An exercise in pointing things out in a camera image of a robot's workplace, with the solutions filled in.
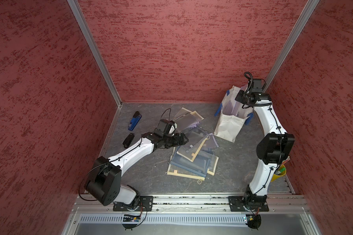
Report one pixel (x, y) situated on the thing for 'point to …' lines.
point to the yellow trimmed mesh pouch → (191, 153)
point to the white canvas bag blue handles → (232, 115)
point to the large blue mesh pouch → (199, 166)
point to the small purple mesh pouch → (211, 142)
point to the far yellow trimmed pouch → (186, 119)
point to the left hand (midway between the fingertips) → (182, 144)
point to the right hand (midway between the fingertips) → (239, 98)
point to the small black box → (128, 140)
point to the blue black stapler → (136, 119)
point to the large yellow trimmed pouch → (175, 169)
